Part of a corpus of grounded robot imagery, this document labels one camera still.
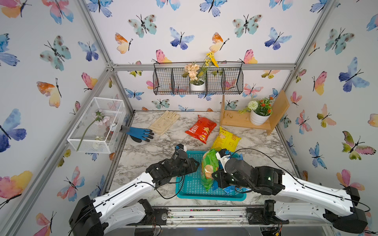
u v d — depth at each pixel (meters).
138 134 1.05
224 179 0.57
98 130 0.73
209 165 0.68
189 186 0.84
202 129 1.01
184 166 0.62
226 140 0.96
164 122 1.14
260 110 0.96
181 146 0.72
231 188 0.57
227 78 0.99
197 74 0.83
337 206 0.40
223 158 0.60
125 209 0.58
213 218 0.74
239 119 1.07
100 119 0.74
